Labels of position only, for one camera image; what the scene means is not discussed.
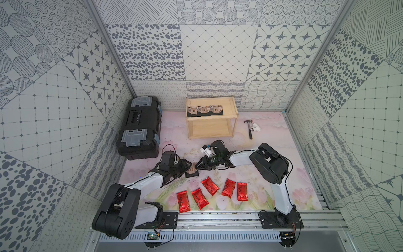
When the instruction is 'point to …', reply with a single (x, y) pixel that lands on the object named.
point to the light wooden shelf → (213, 116)
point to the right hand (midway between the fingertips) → (197, 168)
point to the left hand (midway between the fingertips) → (189, 163)
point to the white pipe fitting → (256, 127)
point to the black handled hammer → (250, 135)
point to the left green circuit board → (152, 235)
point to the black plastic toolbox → (139, 137)
